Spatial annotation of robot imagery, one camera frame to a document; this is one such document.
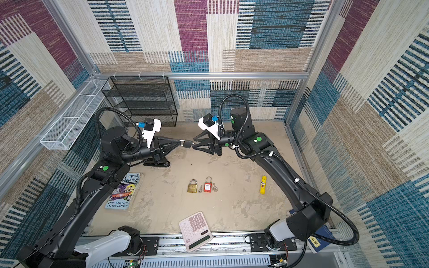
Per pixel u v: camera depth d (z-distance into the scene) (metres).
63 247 0.38
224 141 0.58
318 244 0.73
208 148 0.59
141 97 1.08
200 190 0.90
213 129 0.54
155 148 0.53
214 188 0.90
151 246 0.73
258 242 0.73
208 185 0.89
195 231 0.76
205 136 0.62
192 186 0.90
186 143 0.61
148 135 0.52
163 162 0.97
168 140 0.57
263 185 0.89
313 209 0.39
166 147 0.59
